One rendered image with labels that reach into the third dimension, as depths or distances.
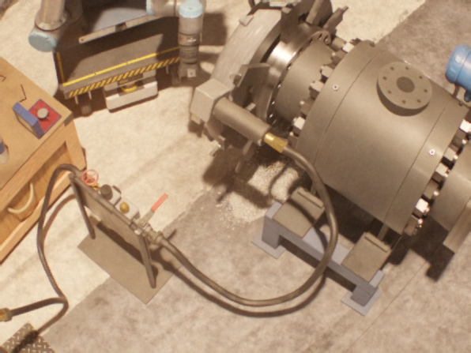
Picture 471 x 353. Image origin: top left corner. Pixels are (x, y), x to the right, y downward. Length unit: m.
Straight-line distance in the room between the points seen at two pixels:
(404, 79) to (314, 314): 1.09
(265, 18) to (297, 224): 0.84
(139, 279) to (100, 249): 0.22
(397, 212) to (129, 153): 1.38
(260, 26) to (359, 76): 0.39
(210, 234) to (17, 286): 0.96
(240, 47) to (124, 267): 1.11
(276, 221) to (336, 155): 0.48
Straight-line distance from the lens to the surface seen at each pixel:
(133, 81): 3.20
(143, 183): 3.13
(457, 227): 2.40
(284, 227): 2.74
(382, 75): 2.35
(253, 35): 2.38
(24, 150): 2.77
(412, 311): 2.96
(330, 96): 2.36
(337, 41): 3.04
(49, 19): 2.68
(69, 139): 2.92
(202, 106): 2.37
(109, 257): 2.97
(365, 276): 2.68
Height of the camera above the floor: 2.70
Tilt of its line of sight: 59 degrees down
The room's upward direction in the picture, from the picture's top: 3 degrees clockwise
